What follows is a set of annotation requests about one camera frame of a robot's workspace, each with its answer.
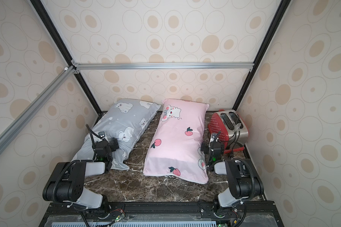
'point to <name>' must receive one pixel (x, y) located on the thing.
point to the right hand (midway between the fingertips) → (218, 142)
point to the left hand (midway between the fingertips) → (110, 137)
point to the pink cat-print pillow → (175, 148)
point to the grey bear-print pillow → (122, 123)
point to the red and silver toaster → (230, 128)
